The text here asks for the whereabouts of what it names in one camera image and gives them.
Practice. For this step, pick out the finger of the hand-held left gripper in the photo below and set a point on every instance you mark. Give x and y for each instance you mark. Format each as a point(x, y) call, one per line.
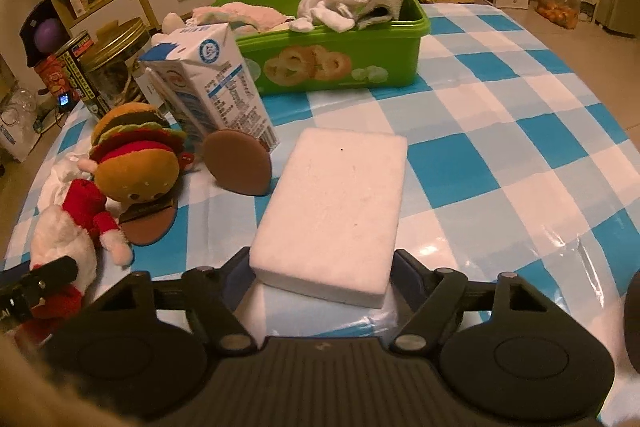
point(55, 271)

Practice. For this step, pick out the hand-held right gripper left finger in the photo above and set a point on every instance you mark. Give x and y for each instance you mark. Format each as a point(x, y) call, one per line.
point(235, 279)

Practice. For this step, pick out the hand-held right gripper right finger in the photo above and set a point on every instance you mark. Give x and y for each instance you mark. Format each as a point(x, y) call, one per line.
point(402, 274)

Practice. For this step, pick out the santa plush doll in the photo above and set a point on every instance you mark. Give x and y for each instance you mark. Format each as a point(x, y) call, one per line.
point(82, 202)

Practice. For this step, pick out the white foam block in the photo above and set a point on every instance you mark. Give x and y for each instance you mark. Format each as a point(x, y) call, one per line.
point(335, 207)

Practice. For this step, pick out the green plastic bin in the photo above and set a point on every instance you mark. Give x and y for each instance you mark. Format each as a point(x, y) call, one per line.
point(325, 62)

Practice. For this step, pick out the pink cloth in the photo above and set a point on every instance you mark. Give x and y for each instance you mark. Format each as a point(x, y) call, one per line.
point(245, 14)

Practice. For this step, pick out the white socks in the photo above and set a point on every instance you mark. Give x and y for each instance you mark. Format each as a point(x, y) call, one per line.
point(325, 7)

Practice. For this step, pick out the person's left forearm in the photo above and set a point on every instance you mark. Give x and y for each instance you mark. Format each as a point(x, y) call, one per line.
point(30, 382)

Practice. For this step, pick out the white fabric piece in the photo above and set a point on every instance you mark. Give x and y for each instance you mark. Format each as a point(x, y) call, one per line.
point(60, 179)

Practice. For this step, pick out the brown round felt disc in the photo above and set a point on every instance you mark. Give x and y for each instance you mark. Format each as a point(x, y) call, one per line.
point(147, 229)
point(237, 164)

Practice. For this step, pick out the burger plush toy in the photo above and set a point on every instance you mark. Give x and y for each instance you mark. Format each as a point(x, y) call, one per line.
point(135, 172)

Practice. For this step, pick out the white plastic bag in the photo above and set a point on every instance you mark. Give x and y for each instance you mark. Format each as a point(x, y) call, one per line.
point(15, 142)

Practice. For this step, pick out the small screen device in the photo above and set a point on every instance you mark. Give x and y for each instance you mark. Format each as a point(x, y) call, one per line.
point(64, 100)

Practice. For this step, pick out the blue white checked tablecloth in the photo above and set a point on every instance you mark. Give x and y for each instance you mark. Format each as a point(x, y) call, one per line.
point(475, 107)

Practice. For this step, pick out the orange red printed bag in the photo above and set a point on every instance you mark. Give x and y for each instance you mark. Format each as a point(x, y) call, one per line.
point(57, 74)

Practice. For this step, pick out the clear jar gold lid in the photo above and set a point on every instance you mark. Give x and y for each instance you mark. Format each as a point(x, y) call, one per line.
point(112, 77)

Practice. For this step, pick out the white blue milk carton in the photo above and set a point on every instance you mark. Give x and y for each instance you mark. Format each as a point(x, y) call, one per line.
point(220, 77)

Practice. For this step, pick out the dark green tin can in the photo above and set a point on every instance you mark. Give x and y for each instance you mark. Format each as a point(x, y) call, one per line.
point(75, 57)

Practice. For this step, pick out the purple ball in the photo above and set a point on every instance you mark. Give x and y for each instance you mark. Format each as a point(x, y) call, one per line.
point(50, 34)

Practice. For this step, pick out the plastic bag of oranges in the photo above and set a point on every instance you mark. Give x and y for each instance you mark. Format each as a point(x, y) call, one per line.
point(557, 9)

